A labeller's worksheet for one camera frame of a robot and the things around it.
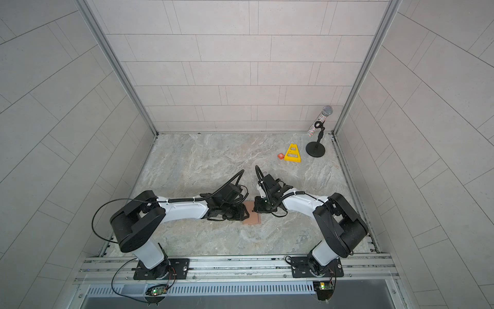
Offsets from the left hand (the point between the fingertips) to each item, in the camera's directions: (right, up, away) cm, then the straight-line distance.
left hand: (253, 216), depth 84 cm
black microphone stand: (+35, +30, +24) cm, 52 cm away
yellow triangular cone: (+22, +27, +23) cm, 42 cm away
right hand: (0, +2, +1) cm, 2 cm away
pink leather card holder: (+1, 0, -2) cm, 2 cm away
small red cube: (+15, +26, +21) cm, 36 cm away
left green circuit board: (-32, -18, -20) cm, 42 cm away
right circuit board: (+26, -20, -16) cm, 37 cm away
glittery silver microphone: (+33, +40, +14) cm, 54 cm away
